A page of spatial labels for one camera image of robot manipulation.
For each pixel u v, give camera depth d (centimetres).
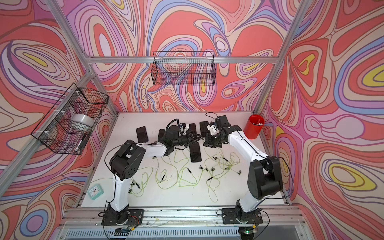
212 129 81
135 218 72
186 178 87
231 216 73
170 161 93
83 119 73
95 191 80
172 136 77
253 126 101
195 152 96
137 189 82
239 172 88
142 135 106
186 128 90
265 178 45
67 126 68
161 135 107
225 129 63
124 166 54
